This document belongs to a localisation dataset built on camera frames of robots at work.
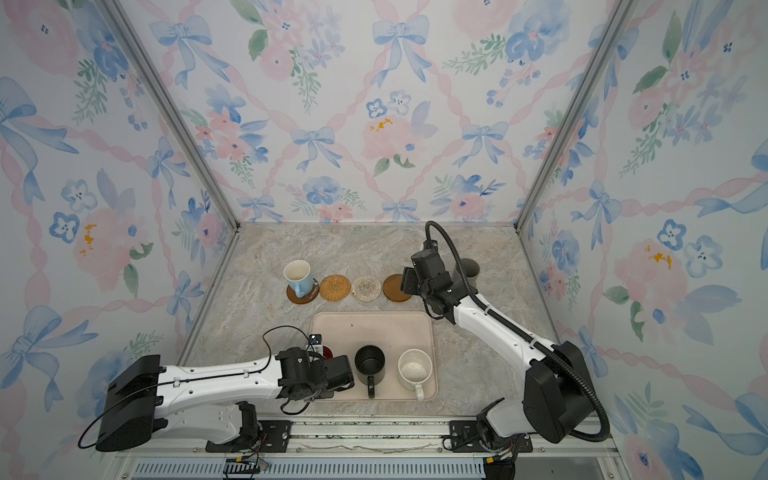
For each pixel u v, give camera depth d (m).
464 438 0.73
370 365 0.83
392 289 1.01
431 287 0.63
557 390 0.42
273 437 0.75
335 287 1.03
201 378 0.46
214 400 0.47
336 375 0.60
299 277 0.92
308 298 0.98
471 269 0.94
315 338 0.72
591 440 0.42
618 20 0.69
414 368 0.84
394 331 0.93
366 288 1.01
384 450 0.72
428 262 0.62
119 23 0.70
